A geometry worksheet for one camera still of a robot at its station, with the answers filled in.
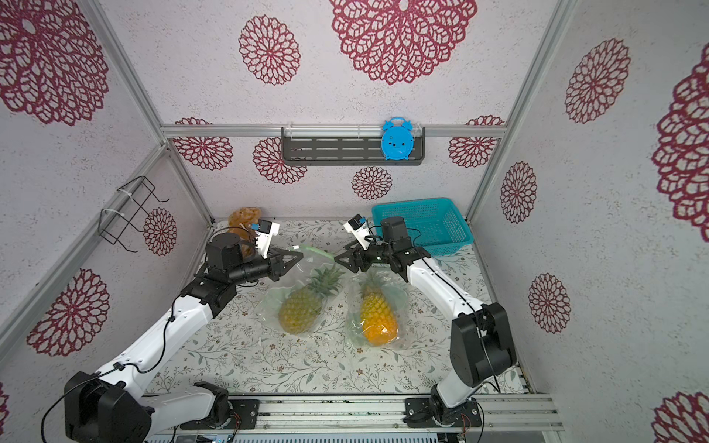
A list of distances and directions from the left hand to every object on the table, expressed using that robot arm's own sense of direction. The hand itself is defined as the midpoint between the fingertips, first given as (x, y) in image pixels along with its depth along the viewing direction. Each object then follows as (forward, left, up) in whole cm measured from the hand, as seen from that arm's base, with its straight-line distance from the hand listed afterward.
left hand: (301, 257), depth 73 cm
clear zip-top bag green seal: (-4, +12, -16) cm, 20 cm away
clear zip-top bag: (-2, -28, -21) cm, 35 cm away
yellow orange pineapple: (-11, -21, -17) cm, 29 cm away
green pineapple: (-7, +2, -16) cm, 18 cm away
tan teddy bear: (+30, +30, -18) cm, 47 cm away
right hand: (+6, -10, -5) cm, 13 cm away
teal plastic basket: (+37, -50, -29) cm, 68 cm away
